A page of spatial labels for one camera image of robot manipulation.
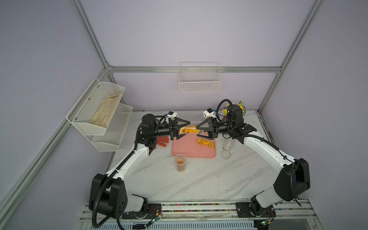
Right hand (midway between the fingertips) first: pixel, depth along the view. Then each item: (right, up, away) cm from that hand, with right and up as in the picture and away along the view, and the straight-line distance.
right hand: (197, 135), depth 66 cm
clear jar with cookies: (+23, -8, +29) cm, 38 cm away
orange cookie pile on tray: (+6, -6, +32) cm, 33 cm away
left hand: (-4, +3, +1) cm, 5 cm away
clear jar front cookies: (-3, +3, +2) cm, 5 cm away
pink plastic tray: (-2, -10, +32) cm, 34 cm away
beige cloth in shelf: (-51, +13, +14) cm, 55 cm away
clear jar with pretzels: (-9, -17, +20) cm, 28 cm away
